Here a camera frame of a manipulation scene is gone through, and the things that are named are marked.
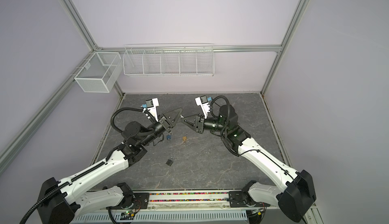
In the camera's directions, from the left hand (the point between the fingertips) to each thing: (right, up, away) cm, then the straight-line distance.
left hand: (183, 112), depth 61 cm
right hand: (-1, -4, +1) cm, 4 cm away
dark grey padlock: (-11, -29, +26) cm, 40 cm away
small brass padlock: (-3, -18, +36) cm, 40 cm away
